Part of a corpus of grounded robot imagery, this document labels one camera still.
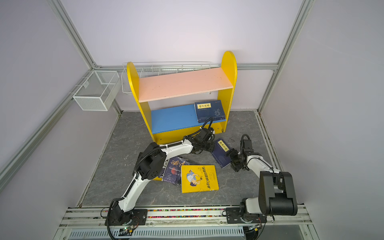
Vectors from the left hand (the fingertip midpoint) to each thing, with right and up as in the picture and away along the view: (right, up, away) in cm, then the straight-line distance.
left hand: (215, 148), depth 96 cm
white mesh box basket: (-76, +37, +1) cm, 85 cm away
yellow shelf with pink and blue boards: (-25, +16, 0) cm, 30 cm away
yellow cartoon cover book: (-11, -15, -13) cm, 23 cm away
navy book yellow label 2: (-7, +19, -2) cm, 20 cm away
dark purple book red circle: (-26, -10, -14) cm, 31 cm away
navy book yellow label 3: (+3, -2, +1) cm, 3 cm away
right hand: (+7, -6, -5) cm, 11 cm away
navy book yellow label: (-6, +25, 0) cm, 26 cm away
